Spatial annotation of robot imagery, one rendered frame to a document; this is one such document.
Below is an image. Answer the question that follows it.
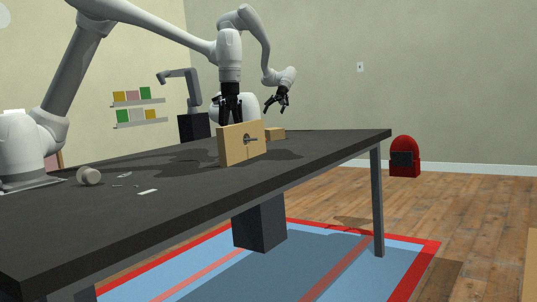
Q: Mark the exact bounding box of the tan rectangular box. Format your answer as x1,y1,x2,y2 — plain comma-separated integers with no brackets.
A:
264,127,285,141

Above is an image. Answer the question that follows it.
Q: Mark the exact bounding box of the tan wooden block with round hole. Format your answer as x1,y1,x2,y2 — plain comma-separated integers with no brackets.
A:
216,119,266,167

